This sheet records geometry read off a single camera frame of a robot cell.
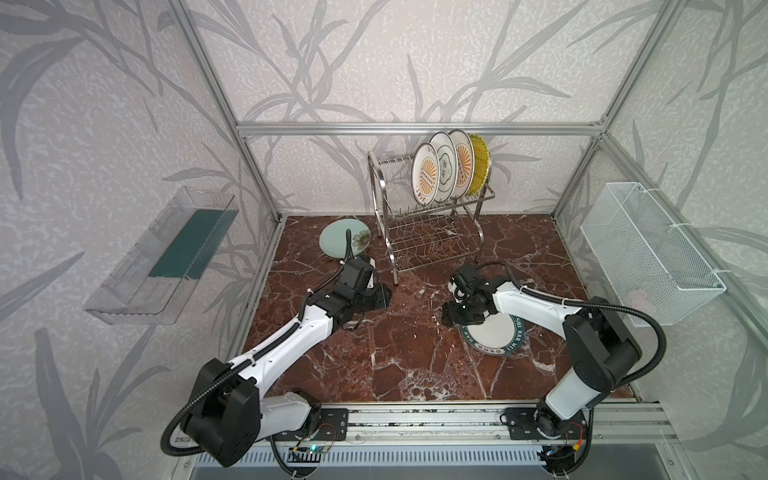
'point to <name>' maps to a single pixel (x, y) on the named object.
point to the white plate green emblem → (449, 167)
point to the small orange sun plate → (425, 173)
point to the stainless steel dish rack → (416, 234)
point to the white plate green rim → (499, 333)
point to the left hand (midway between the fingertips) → (392, 286)
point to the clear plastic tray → (154, 281)
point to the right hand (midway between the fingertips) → (450, 311)
